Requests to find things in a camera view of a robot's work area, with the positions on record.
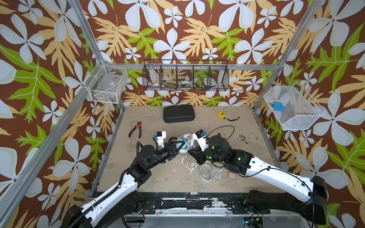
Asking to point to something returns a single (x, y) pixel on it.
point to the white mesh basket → (293, 109)
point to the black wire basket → (185, 75)
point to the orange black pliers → (139, 126)
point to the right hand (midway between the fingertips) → (187, 151)
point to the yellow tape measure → (222, 115)
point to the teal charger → (186, 142)
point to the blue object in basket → (278, 106)
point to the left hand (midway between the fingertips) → (185, 143)
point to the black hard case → (178, 113)
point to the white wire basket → (106, 82)
